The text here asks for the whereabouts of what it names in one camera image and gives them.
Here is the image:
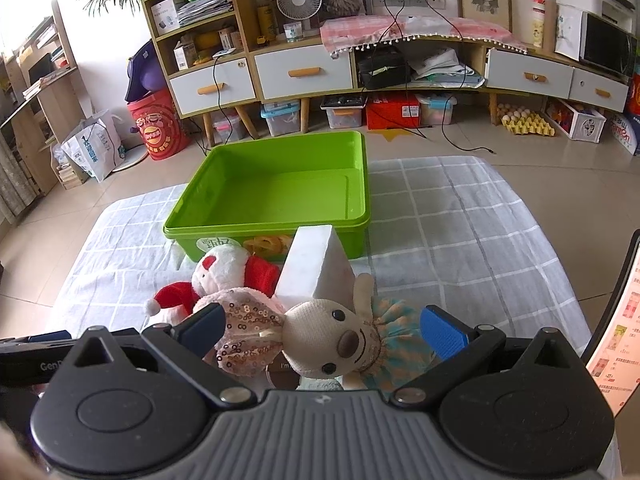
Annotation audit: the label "beige mouse plush sequin dress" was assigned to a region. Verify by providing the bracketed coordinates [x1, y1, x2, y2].
[194, 273, 435, 393]

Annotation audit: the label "santa claus plush toy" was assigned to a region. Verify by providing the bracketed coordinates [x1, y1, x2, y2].
[144, 243, 280, 324]

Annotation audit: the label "grey checked table cloth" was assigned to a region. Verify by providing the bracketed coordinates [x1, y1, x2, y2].
[58, 156, 591, 350]

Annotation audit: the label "green plastic storage bin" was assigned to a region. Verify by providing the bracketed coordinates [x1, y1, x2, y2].
[163, 131, 371, 261]

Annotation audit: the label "tablet screen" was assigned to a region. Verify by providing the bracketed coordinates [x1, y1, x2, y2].
[582, 230, 640, 416]

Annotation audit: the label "small clear box under shelf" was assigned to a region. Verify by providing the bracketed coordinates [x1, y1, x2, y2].
[210, 110, 248, 144]

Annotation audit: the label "white paper shopping bag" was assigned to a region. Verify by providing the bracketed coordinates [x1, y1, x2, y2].
[61, 110, 126, 182]

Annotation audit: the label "red cartoon barrel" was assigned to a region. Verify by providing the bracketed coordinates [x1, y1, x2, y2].
[127, 88, 190, 160]

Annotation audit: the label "yellow egg tray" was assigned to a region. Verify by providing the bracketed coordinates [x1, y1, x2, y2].
[497, 103, 555, 136]

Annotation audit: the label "clear box pink contents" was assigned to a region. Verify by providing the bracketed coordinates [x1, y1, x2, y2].
[416, 94, 457, 127]

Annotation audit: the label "clear box blue lid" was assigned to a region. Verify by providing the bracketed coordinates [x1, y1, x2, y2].
[260, 100, 300, 136]

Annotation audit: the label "red cardboard box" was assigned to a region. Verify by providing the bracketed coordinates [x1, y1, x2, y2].
[366, 92, 421, 130]

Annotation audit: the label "clear box black lid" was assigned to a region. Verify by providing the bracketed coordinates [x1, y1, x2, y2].
[320, 94, 366, 130]

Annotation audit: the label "white toy carton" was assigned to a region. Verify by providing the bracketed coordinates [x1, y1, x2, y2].
[544, 98, 606, 143]

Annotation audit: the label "wooden bookshelf desk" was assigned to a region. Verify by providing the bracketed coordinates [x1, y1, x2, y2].
[1, 1, 88, 195]

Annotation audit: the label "black bag on shelf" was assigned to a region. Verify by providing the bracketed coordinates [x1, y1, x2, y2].
[355, 47, 411, 90]

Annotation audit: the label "wooden tv cabinet white drawers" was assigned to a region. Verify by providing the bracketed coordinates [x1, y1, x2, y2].
[142, 0, 628, 124]

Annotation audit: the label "pink tasselled cloth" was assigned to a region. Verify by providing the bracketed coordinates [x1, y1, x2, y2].
[320, 15, 527, 54]

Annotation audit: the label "stack of papers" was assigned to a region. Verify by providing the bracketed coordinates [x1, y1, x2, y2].
[177, 0, 233, 27]

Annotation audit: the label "white desk fan front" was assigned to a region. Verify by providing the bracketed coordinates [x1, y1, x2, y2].
[276, 0, 322, 32]

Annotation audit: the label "white printer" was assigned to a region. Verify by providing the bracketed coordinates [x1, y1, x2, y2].
[555, 0, 636, 28]

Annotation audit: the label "black power cable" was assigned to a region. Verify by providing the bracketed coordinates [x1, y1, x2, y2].
[374, 0, 497, 156]

